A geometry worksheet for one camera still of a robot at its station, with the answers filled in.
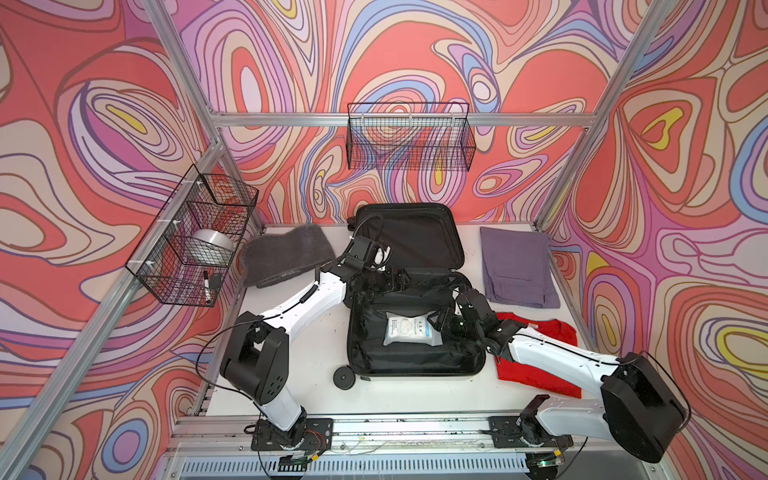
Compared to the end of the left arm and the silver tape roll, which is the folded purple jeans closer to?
the end of the left arm

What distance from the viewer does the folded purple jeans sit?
98 cm

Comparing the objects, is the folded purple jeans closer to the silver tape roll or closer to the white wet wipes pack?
the white wet wipes pack

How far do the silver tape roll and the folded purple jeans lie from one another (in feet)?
2.65

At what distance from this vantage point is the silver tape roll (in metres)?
0.70
